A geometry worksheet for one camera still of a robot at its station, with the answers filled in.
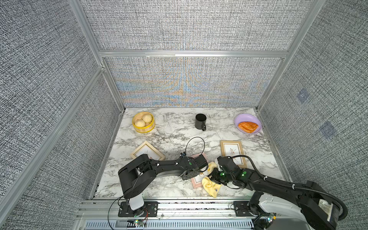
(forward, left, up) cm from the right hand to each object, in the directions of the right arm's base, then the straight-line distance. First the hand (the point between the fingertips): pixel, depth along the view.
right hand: (205, 174), depth 81 cm
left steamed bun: (+37, +44, 0) cm, 57 cm away
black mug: (+37, +1, +1) cm, 37 cm away
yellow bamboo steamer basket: (+34, +37, -1) cm, 51 cm away
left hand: (+2, +4, -4) cm, 6 cm away
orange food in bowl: (+35, -34, -2) cm, 49 cm away
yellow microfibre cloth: (-7, -3, 0) cm, 7 cm away
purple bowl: (+46, -38, -4) cm, 60 cm away
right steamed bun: (+41, +39, 0) cm, 57 cm away
